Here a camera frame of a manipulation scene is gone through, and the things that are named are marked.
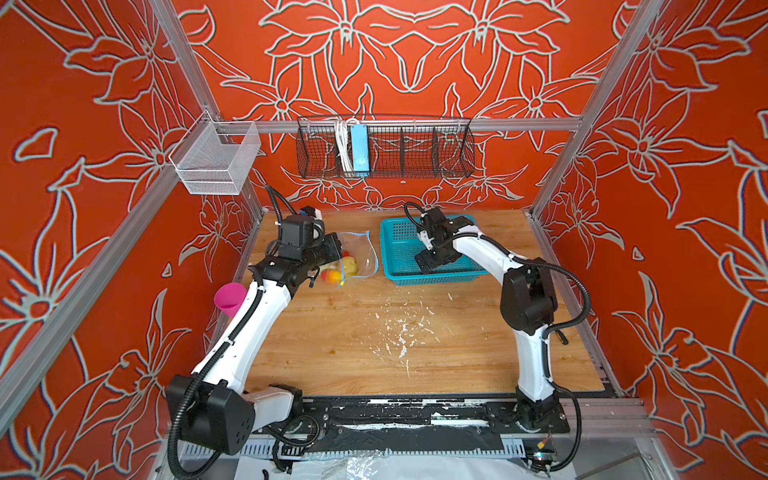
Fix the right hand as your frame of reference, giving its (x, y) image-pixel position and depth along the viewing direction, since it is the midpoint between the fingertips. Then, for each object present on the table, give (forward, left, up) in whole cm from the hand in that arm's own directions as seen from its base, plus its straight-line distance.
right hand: (430, 259), depth 96 cm
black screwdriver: (-24, -37, -7) cm, 44 cm away
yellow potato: (-3, +26, +2) cm, 27 cm away
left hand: (-7, +27, +19) cm, 34 cm away
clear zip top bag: (-1, +23, +3) cm, 23 cm away
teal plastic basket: (+11, +9, -5) cm, 16 cm away
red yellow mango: (-8, +32, +3) cm, 33 cm away
